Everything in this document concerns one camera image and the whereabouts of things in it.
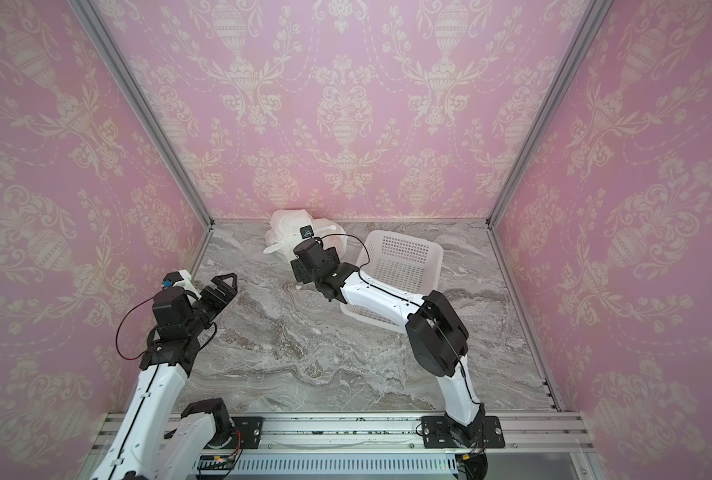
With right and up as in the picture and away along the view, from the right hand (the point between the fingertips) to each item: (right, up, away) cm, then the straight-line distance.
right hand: (312, 256), depth 88 cm
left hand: (-20, -7, -9) cm, 23 cm away
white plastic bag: (-11, +7, +10) cm, 17 cm away
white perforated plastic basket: (+31, -3, +19) cm, 37 cm away
